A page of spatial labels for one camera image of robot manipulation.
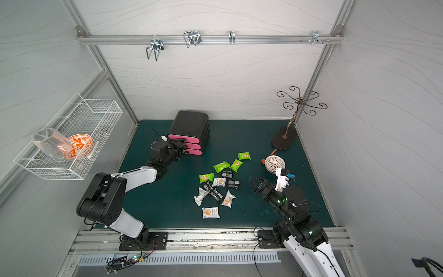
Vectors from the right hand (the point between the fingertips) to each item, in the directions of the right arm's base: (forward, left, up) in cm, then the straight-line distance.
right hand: (254, 181), depth 69 cm
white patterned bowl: (+21, -14, -20) cm, 32 cm away
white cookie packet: (+8, +16, -19) cm, 26 cm away
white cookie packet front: (-8, +19, -19) cm, 28 cm away
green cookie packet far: (+25, +3, -20) cm, 33 cm away
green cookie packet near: (+10, +24, -20) cm, 33 cm away
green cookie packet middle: (+19, +7, -21) cm, 29 cm away
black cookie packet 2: (+7, +9, -21) cm, 24 cm away
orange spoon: (+22, -8, -20) cm, 31 cm away
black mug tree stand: (+40, -24, -20) cm, 50 cm away
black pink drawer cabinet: (+35, +33, -5) cm, 49 cm away
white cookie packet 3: (-1, +11, -19) cm, 22 cm away
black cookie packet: (+13, +12, -19) cm, 26 cm away
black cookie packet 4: (-1, +16, -19) cm, 24 cm away
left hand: (+24, +34, -5) cm, 42 cm away
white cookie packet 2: (-2, +25, -18) cm, 31 cm away
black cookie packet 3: (+4, +22, -17) cm, 28 cm away
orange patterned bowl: (+6, +69, +13) cm, 71 cm away
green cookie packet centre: (+17, +16, -19) cm, 30 cm away
